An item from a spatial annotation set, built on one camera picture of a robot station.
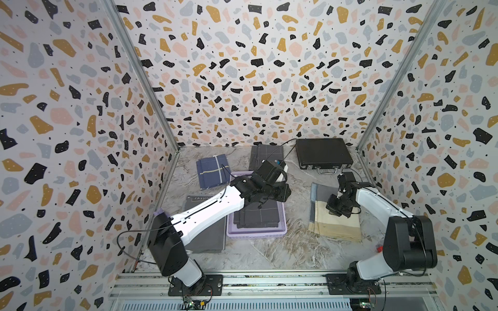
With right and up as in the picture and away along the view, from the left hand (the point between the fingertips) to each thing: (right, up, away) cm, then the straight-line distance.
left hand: (291, 191), depth 75 cm
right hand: (+20, -11, +15) cm, 27 cm away
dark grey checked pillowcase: (-9, -14, +18) cm, 24 cm away
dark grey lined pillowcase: (-12, +18, +42) cm, 48 cm away
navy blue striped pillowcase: (-39, +7, +36) cm, 54 cm away
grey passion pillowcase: (-34, -23, +13) cm, 43 cm away
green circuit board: (-36, -41, -4) cm, 55 cm away
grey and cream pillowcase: (+17, -17, +14) cm, 28 cm away
